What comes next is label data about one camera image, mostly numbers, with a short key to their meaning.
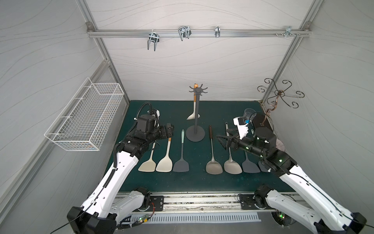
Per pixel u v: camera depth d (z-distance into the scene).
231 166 0.83
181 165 0.85
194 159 0.90
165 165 0.88
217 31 0.78
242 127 0.58
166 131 0.64
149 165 0.85
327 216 0.40
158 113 0.67
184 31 0.77
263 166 0.51
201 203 0.75
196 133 1.01
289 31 0.76
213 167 0.84
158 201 0.73
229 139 0.57
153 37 0.78
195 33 0.80
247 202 0.73
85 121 0.69
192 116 0.91
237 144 0.59
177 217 0.70
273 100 0.86
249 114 1.08
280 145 0.92
